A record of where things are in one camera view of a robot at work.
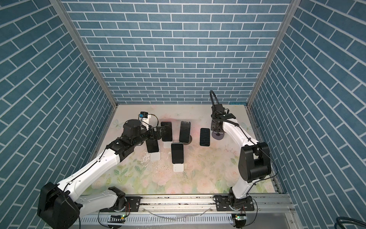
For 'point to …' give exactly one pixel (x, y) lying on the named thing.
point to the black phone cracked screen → (205, 137)
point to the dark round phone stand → (189, 141)
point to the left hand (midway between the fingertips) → (162, 127)
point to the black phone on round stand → (185, 132)
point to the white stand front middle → (178, 167)
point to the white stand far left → (155, 156)
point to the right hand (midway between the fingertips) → (219, 127)
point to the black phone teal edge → (177, 152)
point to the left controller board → (117, 218)
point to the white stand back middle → (167, 144)
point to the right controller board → (240, 220)
